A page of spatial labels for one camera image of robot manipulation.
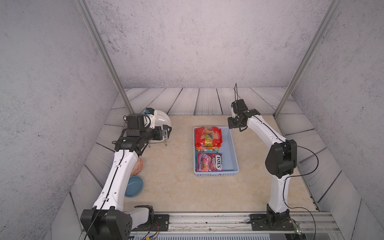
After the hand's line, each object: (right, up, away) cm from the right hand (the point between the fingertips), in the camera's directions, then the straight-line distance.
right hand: (233, 121), depth 95 cm
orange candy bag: (-17, -18, +3) cm, 25 cm away
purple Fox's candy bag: (-16, -23, -8) cm, 30 cm away
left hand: (-39, -3, -19) cm, 44 cm away
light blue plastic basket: (-2, -26, -1) cm, 26 cm away
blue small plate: (-58, -37, -11) cm, 69 cm away
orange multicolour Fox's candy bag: (-16, -19, +3) cm, 25 cm away
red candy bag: (-16, -9, -1) cm, 18 cm away
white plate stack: (-46, +2, +1) cm, 46 cm away
